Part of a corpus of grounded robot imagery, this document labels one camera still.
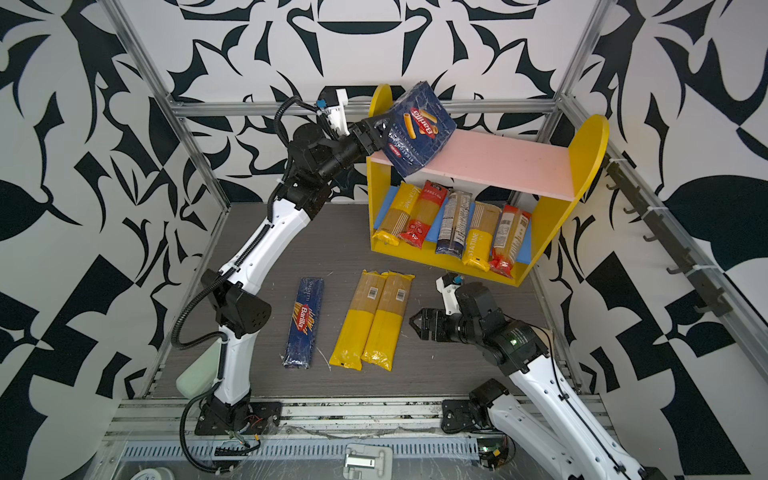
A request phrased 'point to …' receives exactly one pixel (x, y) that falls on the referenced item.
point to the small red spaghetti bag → (510, 232)
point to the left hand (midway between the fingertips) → (390, 105)
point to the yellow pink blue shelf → (497, 171)
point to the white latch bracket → (368, 462)
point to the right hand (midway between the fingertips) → (423, 320)
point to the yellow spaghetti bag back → (388, 320)
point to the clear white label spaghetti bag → (454, 221)
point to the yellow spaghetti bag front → (483, 227)
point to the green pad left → (201, 373)
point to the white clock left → (155, 473)
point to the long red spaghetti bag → (432, 199)
